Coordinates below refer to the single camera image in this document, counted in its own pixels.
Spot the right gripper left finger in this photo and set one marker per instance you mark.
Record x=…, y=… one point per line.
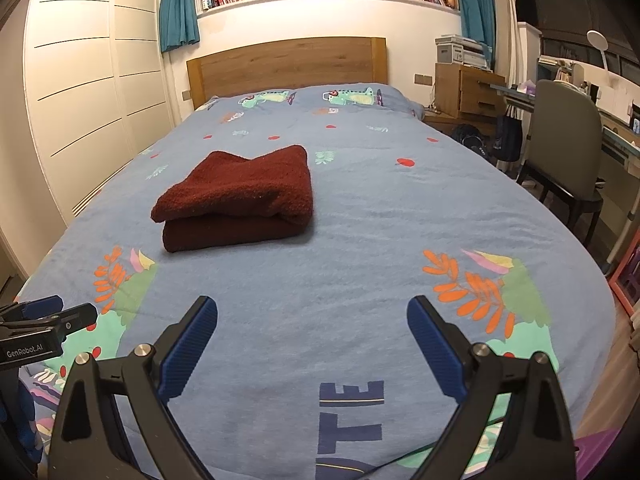
x=89, y=440

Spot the dark red knitted sweater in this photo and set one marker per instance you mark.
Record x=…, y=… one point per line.
x=230, y=200

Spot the blue patterned bed cover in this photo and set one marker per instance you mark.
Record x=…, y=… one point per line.
x=312, y=372

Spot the white wardrobe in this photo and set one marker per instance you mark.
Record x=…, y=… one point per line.
x=95, y=89

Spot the grey desk chair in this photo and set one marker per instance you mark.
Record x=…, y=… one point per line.
x=564, y=151

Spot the dark backpack on floor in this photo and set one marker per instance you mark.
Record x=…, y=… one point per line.
x=470, y=137

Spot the teal left curtain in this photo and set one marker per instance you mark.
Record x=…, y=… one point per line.
x=178, y=24

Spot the teal curtain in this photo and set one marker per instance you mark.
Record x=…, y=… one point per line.
x=178, y=24
x=479, y=24

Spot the wooden nightstand drawers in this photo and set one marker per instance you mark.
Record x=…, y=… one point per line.
x=465, y=95

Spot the wooden headboard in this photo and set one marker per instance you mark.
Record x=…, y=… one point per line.
x=287, y=64

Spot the grey white printer box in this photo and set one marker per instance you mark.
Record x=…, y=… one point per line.
x=455, y=49

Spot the white desk lamp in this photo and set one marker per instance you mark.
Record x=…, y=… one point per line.
x=599, y=42

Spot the teal right curtain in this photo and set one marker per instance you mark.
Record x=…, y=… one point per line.
x=479, y=24

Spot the pink storage frame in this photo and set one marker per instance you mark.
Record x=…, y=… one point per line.
x=624, y=281

